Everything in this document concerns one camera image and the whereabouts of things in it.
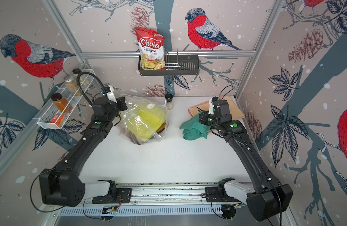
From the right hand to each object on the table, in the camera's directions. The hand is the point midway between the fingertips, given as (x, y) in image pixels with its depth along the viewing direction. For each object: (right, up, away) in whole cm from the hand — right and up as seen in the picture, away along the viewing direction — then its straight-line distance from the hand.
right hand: (198, 113), depth 76 cm
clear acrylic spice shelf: (-75, +3, -9) cm, 76 cm away
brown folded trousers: (-36, -18, +10) cm, 41 cm away
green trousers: (-3, -9, 0) cm, 9 cm away
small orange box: (-68, -2, -11) cm, 69 cm away
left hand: (-41, +12, +2) cm, 43 cm away
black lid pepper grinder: (-18, +11, +30) cm, 37 cm away
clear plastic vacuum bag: (-38, +6, +8) cm, 39 cm away
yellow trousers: (-30, -5, +2) cm, 30 cm away
